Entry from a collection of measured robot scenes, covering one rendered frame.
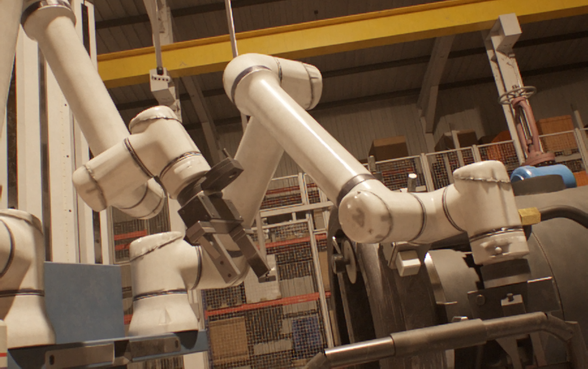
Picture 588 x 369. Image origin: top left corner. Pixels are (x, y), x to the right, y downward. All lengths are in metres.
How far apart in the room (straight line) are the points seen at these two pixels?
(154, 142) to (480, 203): 0.56
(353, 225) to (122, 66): 9.38
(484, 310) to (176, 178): 0.55
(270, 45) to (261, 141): 8.42
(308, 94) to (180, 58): 8.60
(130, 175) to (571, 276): 1.06
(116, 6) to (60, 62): 10.77
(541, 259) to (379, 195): 0.67
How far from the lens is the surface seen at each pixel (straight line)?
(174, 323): 1.53
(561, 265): 1.51
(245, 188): 1.49
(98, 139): 1.21
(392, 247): 1.19
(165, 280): 1.56
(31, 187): 1.63
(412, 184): 1.33
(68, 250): 1.65
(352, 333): 1.53
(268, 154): 1.44
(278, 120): 1.12
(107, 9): 12.08
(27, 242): 1.26
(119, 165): 1.01
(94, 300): 1.57
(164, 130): 1.01
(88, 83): 1.27
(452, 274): 1.53
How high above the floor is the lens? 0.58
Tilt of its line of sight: 16 degrees up
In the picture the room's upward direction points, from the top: 10 degrees counter-clockwise
